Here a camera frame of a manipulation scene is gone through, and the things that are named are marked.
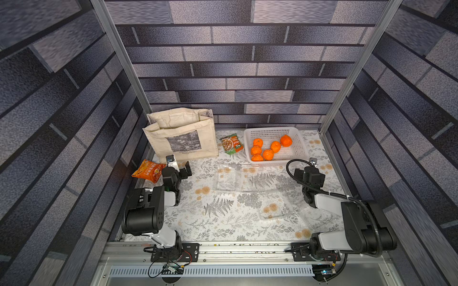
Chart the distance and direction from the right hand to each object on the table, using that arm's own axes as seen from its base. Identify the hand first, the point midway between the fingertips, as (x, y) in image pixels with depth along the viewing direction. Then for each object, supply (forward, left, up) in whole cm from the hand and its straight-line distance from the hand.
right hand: (308, 170), depth 92 cm
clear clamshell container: (-2, +32, -7) cm, 33 cm away
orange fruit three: (+21, +25, -1) cm, 33 cm away
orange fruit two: (+7, +27, +1) cm, 28 cm away
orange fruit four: (+10, +20, 0) cm, 23 cm away
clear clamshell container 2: (-17, +19, -8) cm, 27 cm away
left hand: (+2, +69, +4) cm, 69 cm away
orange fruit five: (+18, +14, -2) cm, 23 cm away
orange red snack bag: (-1, +86, 0) cm, 86 cm away
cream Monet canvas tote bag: (+9, +65, +19) cm, 68 cm away
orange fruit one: (+22, +8, -1) cm, 23 cm away
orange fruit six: (+14, +27, -1) cm, 30 cm away
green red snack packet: (+21, +41, -4) cm, 46 cm away
